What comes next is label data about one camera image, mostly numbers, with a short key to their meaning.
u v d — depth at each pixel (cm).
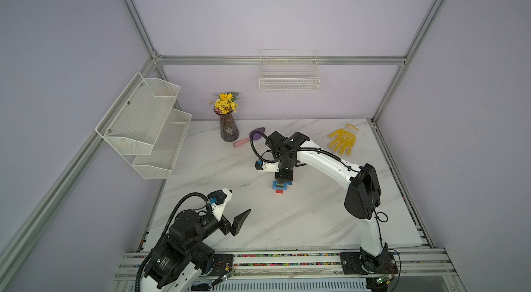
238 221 58
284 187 89
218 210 57
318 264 75
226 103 93
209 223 57
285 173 75
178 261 49
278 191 91
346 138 112
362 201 56
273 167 76
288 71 96
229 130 104
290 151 61
